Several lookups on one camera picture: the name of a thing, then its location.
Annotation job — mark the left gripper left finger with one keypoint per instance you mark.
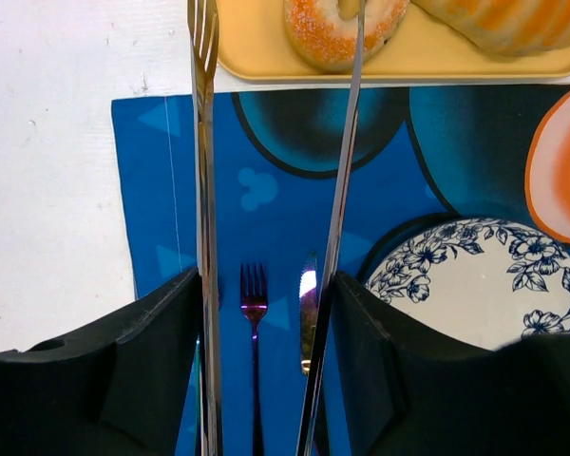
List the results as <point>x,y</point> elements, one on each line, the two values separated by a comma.
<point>115,386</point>

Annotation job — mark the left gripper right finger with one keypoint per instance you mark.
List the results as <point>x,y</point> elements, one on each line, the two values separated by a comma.
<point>410,390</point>

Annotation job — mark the sugared ring donut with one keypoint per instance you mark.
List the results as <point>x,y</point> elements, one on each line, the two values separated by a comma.
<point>327,40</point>

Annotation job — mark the silver metal tongs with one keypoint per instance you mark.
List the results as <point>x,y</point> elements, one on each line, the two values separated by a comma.
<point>203,24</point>

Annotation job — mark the blue floral white plate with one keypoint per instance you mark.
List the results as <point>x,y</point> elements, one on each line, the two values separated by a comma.
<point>485,281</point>

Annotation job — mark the iridescent metal knife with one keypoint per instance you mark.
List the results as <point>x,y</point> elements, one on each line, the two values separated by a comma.
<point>308,310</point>

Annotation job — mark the iridescent metal fork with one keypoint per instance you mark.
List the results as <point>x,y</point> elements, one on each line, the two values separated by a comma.
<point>254,306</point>

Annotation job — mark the blue cartoon placemat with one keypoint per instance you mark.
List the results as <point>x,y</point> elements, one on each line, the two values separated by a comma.
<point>423,153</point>

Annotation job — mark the yellow plastic tray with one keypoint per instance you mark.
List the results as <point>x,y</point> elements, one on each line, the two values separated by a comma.
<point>254,46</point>

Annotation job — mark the striped croissant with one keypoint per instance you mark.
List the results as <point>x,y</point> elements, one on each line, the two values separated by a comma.
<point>507,27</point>

